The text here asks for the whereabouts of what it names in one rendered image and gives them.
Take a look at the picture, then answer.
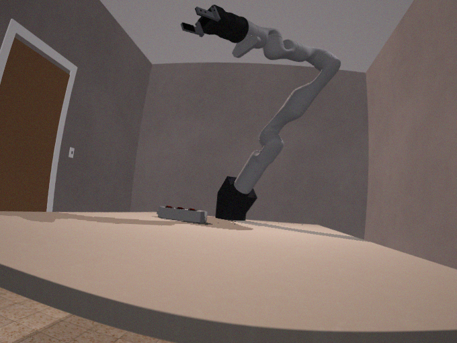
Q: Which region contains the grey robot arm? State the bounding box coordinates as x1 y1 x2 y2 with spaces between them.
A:
234 26 341 194

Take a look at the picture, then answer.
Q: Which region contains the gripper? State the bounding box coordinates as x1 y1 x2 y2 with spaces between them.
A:
181 5 261 58

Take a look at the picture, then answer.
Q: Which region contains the white power strip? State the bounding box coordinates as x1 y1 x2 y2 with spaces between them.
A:
157 206 207 223

